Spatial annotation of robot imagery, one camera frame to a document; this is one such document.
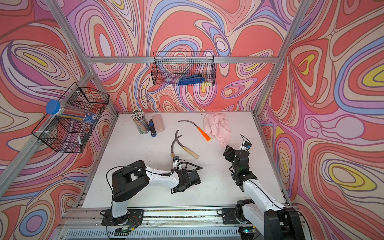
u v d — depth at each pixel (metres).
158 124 1.11
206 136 1.05
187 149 0.98
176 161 0.78
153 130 1.07
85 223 0.73
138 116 0.93
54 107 0.61
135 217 0.73
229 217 0.73
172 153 0.96
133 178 0.52
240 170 0.65
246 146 0.73
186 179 0.69
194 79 0.91
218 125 1.07
